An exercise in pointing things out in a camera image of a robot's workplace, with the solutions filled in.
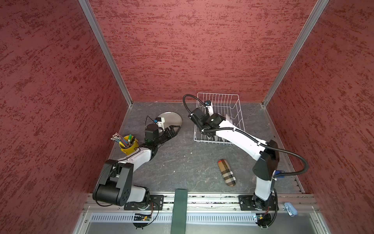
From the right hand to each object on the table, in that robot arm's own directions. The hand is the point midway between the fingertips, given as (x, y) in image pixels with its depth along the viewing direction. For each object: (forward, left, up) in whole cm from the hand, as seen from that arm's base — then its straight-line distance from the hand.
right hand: (213, 120), depth 82 cm
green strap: (-44, +20, -20) cm, 52 cm away
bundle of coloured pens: (-8, +55, -3) cm, 56 cm away
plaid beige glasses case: (-24, -6, -19) cm, 31 cm away
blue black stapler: (-34, -19, +11) cm, 41 cm away
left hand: (-2, +22, -8) cm, 23 cm away
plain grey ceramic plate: (+16, +28, -17) cm, 36 cm away
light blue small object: (-42, -36, -21) cm, 59 cm away
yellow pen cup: (-10, +47, -9) cm, 49 cm away
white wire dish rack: (+31, -18, -21) cm, 41 cm away
